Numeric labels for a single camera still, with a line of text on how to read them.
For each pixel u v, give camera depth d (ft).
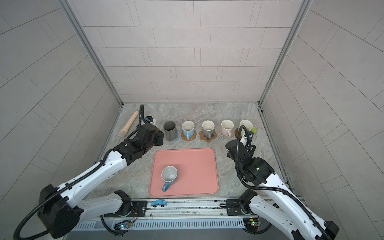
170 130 2.91
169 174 2.64
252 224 2.23
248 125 3.01
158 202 2.32
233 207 2.31
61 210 1.19
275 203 1.48
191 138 3.16
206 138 3.16
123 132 3.13
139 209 2.33
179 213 2.32
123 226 2.12
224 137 3.16
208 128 3.01
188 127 3.11
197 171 2.70
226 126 3.07
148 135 1.90
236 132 3.28
